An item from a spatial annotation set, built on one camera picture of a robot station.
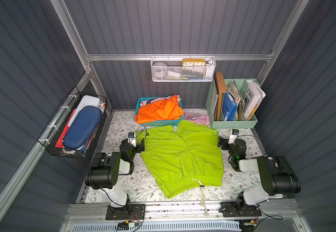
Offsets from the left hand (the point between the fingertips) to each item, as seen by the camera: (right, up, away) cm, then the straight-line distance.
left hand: (136, 138), depth 94 cm
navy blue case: (-20, +8, -26) cm, 33 cm away
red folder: (-28, +1, -29) cm, 40 cm away
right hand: (+62, +1, -1) cm, 62 cm away
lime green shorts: (+31, -13, -3) cm, 34 cm away
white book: (+78, +27, 0) cm, 82 cm away
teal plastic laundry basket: (+23, +10, +11) cm, 27 cm away
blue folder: (+63, +21, +4) cm, 67 cm away
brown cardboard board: (+54, +31, -7) cm, 62 cm away
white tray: (-24, +22, -15) cm, 36 cm away
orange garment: (+20, +20, +9) cm, 30 cm away
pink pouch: (+44, +14, +21) cm, 50 cm away
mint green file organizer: (+71, +35, +8) cm, 79 cm away
